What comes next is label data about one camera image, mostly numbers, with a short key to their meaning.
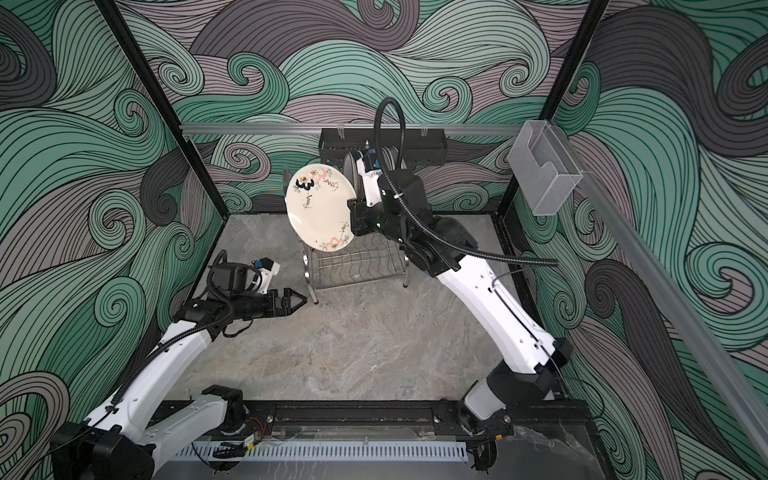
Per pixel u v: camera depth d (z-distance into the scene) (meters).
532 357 0.39
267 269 0.71
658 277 0.54
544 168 0.79
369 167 0.50
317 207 0.63
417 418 0.75
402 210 0.40
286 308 0.67
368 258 1.01
